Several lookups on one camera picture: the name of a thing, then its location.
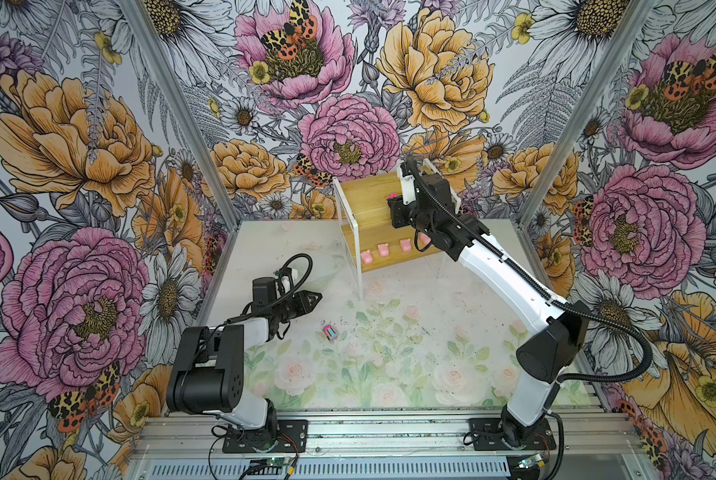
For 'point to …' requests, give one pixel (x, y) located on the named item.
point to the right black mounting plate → (486, 435)
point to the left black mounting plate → (283, 436)
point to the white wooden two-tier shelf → (370, 241)
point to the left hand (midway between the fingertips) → (319, 304)
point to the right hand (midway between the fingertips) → (394, 208)
